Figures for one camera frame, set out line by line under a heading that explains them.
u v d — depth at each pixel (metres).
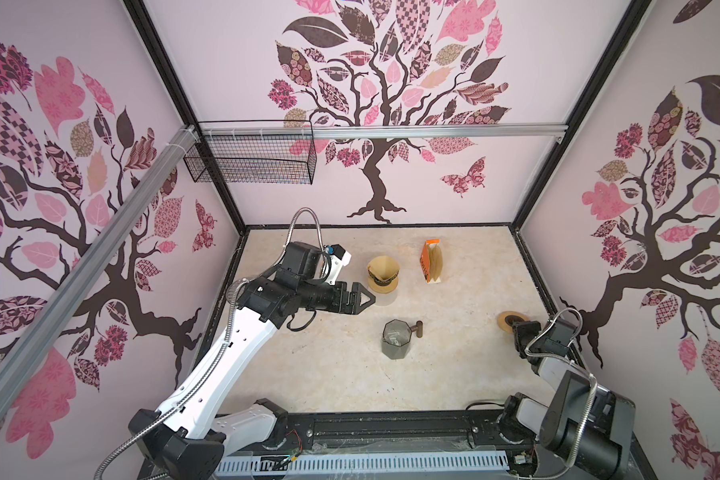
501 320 0.93
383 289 0.90
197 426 0.37
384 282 0.90
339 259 0.63
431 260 1.00
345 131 0.93
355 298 0.59
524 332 0.80
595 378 0.84
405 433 0.75
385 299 0.96
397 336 0.91
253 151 0.95
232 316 0.45
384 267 0.92
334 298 0.59
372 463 0.70
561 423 0.42
